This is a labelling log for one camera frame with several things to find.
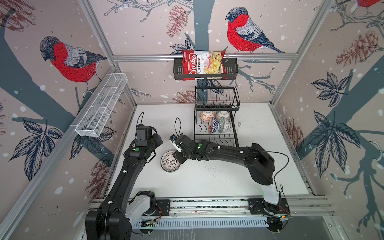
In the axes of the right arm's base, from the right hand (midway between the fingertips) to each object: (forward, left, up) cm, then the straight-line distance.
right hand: (174, 157), depth 84 cm
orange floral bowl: (+34, -18, -2) cm, 39 cm away
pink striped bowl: (+34, -30, 0) cm, 45 cm away
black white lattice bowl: (-1, +3, -3) cm, 5 cm away
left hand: (+7, +9, +11) cm, 15 cm away
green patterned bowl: (+23, -29, +2) cm, 37 cm away
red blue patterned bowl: (+22, -23, +2) cm, 32 cm away
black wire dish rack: (+52, -21, -2) cm, 56 cm away
